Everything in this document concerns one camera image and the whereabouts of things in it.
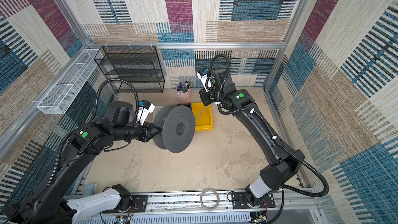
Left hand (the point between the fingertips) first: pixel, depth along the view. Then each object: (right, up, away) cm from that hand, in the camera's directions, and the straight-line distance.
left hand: (161, 128), depth 63 cm
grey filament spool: (+6, +1, +1) cm, 7 cm away
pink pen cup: (+4, +14, +50) cm, 52 cm away
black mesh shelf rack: (-29, +35, +46) cm, 65 cm away
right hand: (+17, +14, +10) cm, 24 cm away
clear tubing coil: (+22, -38, +9) cm, 45 cm away
